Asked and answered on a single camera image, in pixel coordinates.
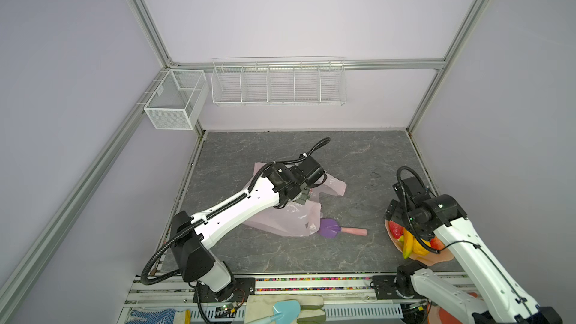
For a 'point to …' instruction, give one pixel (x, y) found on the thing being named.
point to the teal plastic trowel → (289, 310)
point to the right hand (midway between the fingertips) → (401, 217)
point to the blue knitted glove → (166, 316)
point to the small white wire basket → (176, 102)
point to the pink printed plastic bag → (300, 220)
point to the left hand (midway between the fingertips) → (294, 191)
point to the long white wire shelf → (279, 80)
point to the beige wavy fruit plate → (427, 259)
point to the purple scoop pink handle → (331, 228)
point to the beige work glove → (261, 307)
